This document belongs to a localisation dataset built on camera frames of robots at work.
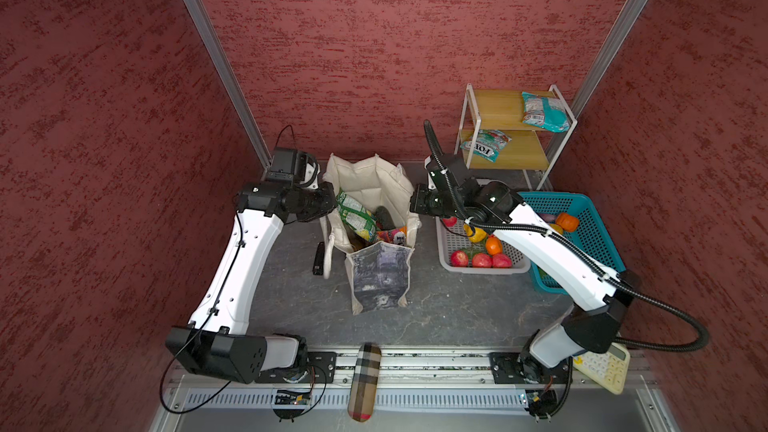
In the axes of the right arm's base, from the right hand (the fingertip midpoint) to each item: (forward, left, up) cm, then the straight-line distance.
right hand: (409, 204), depth 72 cm
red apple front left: (-2, -16, -25) cm, 30 cm away
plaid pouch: (-34, +12, -26) cm, 44 cm away
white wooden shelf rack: (+42, -42, -11) cm, 60 cm away
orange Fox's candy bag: (-1, +3, -13) cm, 13 cm away
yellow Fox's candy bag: (+5, +14, -11) cm, 19 cm away
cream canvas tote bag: (-14, +8, -8) cm, 18 cm away
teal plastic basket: (+5, -60, -25) cm, 65 cm away
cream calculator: (-32, -49, -27) cm, 65 cm away
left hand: (0, +18, -2) cm, 18 cm away
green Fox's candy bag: (+33, -30, -10) cm, 46 cm away
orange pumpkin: (+9, -54, -25) cm, 60 cm away
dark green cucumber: (+8, +7, -18) cm, 21 cm away
